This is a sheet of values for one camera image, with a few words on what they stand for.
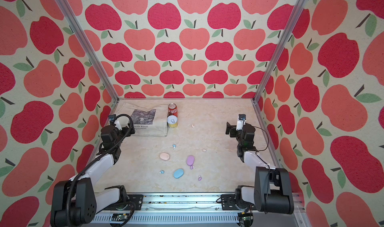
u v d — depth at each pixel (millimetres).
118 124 750
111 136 650
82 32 842
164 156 885
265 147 953
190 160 888
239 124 783
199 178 821
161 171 840
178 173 828
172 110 1014
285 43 866
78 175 454
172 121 1008
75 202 406
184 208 733
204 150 925
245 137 677
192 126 1043
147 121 985
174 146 946
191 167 859
